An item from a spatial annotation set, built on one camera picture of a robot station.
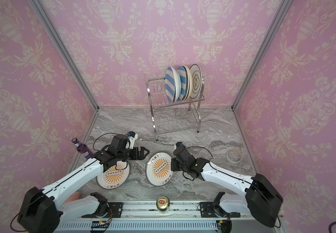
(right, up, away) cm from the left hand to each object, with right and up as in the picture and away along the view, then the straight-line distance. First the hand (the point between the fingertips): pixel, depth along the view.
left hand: (144, 152), depth 81 cm
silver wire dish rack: (+13, +21, +31) cm, 39 cm away
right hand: (+16, -6, +1) cm, 17 cm away
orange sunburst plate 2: (+8, -11, +5) cm, 14 cm away
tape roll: (+56, -5, +13) cm, 58 cm away
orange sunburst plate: (-18, -16, +4) cm, 24 cm away
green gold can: (+11, -21, -14) cm, 28 cm away
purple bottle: (-36, +2, +2) cm, 36 cm away
